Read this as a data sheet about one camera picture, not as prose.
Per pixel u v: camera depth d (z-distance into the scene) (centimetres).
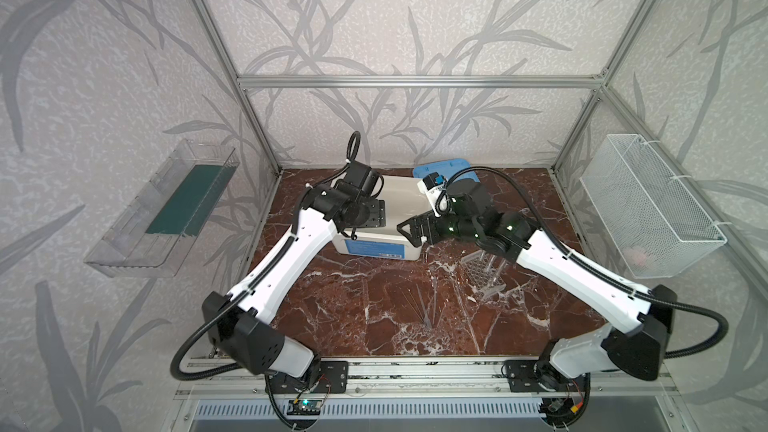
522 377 74
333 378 74
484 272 91
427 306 85
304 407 71
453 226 59
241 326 39
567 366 60
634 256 73
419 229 62
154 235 63
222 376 44
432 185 62
